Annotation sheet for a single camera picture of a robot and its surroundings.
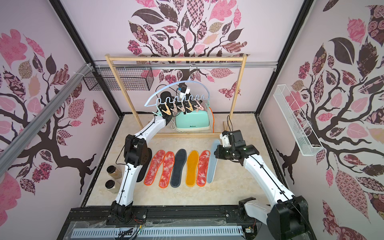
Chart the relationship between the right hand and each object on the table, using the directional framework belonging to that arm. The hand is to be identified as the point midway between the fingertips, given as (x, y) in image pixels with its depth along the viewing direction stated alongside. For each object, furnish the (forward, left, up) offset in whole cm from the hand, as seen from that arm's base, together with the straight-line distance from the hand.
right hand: (215, 155), depth 80 cm
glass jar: (-14, +54, -5) cm, 56 cm away
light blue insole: (-2, +1, -4) cm, 5 cm away
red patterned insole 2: (+2, +28, -15) cm, 32 cm away
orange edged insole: (+24, -1, +3) cm, 24 cm away
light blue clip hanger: (+22, +10, +19) cm, 31 cm away
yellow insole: (+2, +13, -14) cm, 20 cm away
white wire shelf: (-2, -39, +17) cm, 43 cm away
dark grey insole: (+3, +21, -14) cm, 26 cm away
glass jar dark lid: (-6, +56, -7) cm, 57 cm away
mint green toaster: (+30, +11, -5) cm, 33 cm away
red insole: (-1, +6, -14) cm, 15 cm away
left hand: (+24, +8, +16) cm, 30 cm away
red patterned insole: (+6, +36, -14) cm, 39 cm away
